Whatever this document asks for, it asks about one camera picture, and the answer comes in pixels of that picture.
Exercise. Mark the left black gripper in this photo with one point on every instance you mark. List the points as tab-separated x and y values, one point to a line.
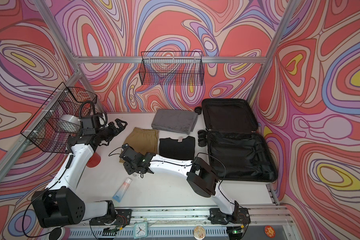
113	129

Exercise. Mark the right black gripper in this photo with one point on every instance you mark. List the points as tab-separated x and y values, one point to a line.
128	170

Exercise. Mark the pink blue cosmetic tube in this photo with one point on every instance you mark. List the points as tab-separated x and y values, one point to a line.
122	190

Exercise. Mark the black shirt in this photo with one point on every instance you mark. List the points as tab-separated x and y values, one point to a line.
178	149

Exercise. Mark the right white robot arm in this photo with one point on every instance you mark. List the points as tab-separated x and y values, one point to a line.
200	176

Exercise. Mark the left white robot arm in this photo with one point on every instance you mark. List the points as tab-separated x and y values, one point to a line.
59	205

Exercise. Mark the red pen holder cup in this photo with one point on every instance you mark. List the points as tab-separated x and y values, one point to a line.
94	160

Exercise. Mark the white roll in basket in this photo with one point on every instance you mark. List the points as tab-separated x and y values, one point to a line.
69	124

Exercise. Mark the grey folded towel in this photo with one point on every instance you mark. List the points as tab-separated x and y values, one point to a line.
175	121

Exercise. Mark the small teal alarm clock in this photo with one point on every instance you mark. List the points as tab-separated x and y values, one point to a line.
140	230

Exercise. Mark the round wooden coaster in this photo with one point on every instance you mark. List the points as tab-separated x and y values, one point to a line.
199	233

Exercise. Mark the pink tape roll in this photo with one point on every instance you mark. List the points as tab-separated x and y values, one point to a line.
62	233

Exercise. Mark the black open suitcase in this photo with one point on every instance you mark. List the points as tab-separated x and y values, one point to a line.
237	152

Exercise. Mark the red round sticker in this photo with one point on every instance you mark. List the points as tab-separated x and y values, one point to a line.
269	231

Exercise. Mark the wire basket on left wall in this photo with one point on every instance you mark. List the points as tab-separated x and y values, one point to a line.
42	130

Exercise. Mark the wire basket on wall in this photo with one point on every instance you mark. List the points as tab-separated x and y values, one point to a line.
42	130
172	68

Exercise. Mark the wire basket on back wall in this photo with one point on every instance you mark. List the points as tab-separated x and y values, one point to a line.
172	68

